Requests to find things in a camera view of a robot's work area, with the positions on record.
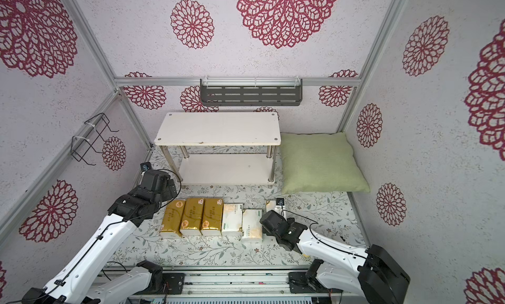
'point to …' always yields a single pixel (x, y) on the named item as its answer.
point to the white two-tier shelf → (220, 148)
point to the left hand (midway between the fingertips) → (159, 189)
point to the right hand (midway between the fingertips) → (271, 219)
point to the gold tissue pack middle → (192, 216)
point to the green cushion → (319, 162)
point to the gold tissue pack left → (172, 218)
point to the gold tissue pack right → (212, 217)
